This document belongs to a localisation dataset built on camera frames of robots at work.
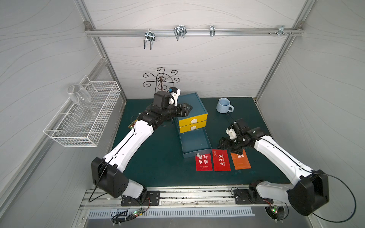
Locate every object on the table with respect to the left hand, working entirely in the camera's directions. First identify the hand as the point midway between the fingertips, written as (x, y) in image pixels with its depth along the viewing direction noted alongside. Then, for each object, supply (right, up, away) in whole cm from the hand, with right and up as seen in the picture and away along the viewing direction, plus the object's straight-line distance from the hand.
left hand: (188, 106), depth 74 cm
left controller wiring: (-33, -55, -4) cm, 64 cm away
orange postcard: (+33, -34, +12) cm, 48 cm away
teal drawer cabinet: (+7, -1, +16) cm, 17 cm away
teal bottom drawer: (+4, -23, +18) cm, 30 cm away
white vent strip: (-41, -54, -4) cm, 68 cm away
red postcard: (+9, -34, +12) cm, 37 cm away
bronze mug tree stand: (-17, +18, +15) cm, 29 cm away
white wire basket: (-50, -9, -7) cm, 51 cm away
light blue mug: (+28, +2, +35) cm, 45 cm away
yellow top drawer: (+3, -7, +8) cm, 11 cm away
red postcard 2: (+21, -33, +14) cm, 42 cm away
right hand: (+19, -24, +6) cm, 31 cm away
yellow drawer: (0, -13, +12) cm, 17 cm away
